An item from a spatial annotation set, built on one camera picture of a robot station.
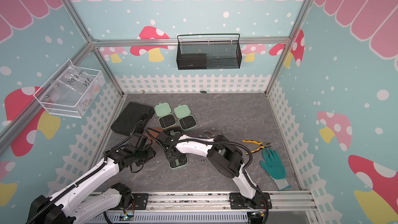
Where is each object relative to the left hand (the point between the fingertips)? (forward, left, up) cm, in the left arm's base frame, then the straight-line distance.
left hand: (154, 156), depth 83 cm
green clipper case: (+28, -1, -5) cm, 28 cm away
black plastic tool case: (+24, +20, -1) cm, 31 cm away
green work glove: (-3, -66, -6) cm, 67 cm away
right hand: (+2, -9, -6) cm, 11 cm away
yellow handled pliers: (+10, -62, -5) cm, 63 cm away
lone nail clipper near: (0, -26, -6) cm, 27 cm away
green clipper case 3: (-2, -14, -4) cm, 15 cm away
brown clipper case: (+8, -1, +12) cm, 14 cm away
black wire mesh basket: (+55, -28, +29) cm, 68 cm away
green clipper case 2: (+27, -14, -5) cm, 31 cm away
